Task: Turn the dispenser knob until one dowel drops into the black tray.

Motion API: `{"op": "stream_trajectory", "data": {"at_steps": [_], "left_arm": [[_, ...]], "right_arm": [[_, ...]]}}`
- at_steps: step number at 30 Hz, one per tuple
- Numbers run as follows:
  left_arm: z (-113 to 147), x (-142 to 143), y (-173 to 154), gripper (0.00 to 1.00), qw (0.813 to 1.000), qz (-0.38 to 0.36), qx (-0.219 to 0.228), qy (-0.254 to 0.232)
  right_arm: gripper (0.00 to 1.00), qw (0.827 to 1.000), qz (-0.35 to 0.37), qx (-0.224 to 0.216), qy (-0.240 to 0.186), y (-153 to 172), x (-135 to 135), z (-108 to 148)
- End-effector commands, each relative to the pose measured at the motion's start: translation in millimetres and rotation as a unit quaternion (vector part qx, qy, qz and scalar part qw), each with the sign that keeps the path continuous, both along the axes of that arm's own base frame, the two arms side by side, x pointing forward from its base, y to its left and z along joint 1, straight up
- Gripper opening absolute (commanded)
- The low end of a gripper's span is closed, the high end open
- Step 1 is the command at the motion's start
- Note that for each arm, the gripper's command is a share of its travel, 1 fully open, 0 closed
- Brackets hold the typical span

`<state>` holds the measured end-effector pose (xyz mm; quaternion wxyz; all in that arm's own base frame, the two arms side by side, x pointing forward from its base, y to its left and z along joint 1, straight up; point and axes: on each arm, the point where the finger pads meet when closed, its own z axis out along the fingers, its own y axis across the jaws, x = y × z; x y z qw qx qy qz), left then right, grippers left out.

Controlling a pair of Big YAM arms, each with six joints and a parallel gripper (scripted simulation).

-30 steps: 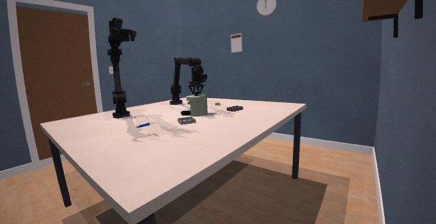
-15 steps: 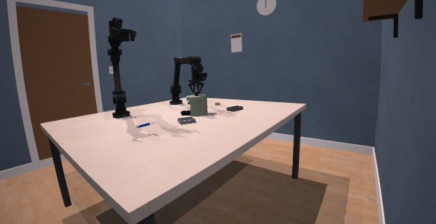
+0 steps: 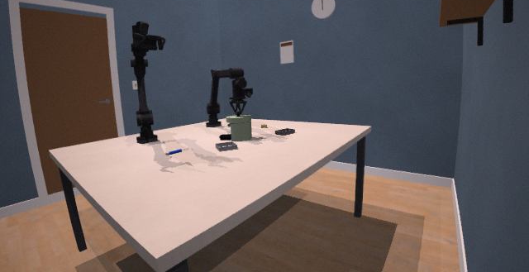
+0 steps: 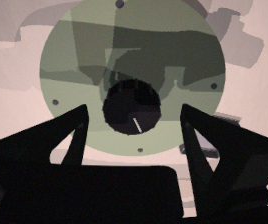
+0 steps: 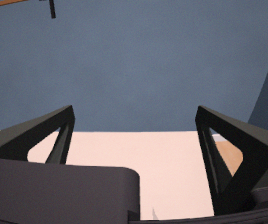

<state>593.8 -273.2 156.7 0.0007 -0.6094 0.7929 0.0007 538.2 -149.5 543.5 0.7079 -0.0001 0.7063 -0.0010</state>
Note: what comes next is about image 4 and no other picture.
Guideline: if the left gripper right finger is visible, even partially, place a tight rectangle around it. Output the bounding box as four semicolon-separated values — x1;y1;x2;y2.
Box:
180;104;268;216

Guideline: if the black square tray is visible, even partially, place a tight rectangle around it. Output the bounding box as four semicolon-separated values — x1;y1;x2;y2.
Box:
180;116;241;159

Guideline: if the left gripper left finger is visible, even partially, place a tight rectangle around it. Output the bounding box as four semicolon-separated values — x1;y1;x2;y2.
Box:
0;104;89;165

